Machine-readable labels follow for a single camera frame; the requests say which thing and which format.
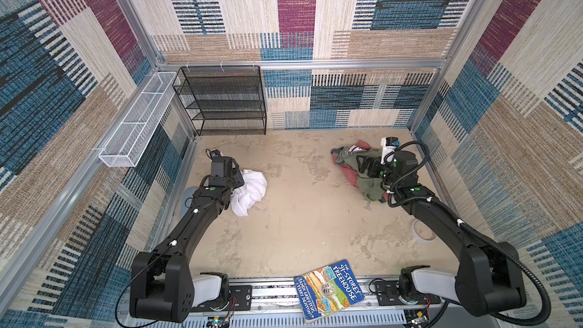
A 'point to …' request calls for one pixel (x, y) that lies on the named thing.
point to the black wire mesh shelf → (223, 100)
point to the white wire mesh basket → (126, 145)
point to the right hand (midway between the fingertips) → (367, 159)
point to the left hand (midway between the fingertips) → (232, 170)
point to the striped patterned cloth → (355, 149)
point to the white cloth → (253, 190)
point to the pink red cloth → (351, 174)
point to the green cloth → (373, 187)
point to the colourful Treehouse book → (328, 290)
